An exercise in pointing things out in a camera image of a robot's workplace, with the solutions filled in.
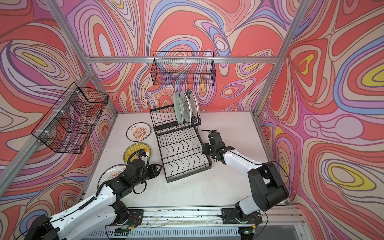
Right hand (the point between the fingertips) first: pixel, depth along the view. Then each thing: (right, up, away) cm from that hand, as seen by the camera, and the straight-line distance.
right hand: (205, 150), depth 91 cm
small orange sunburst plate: (-48, +11, +16) cm, 52 cm away
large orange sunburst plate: (-57, -13, -4) cm, 58 cm away
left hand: (-24, -7, -10) cm, 27 cm away
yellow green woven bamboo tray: (-47, +1, +7) cm, 47 cm away
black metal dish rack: (-14, +1, +5) cm, 14 cm away
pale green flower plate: (-17, +27, +1) cm, 32 cm away
